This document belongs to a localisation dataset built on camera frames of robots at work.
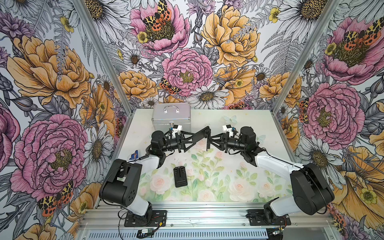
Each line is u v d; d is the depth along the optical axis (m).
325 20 0.76
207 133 0.81
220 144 0.75
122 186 0.45
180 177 0.85
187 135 0.76
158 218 0.74
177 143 0.73
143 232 0.72
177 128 0.81
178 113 1.01
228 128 0.81
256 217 0.73
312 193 0.44
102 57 0.88
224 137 0.73
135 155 0.92
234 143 0.73
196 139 0.78
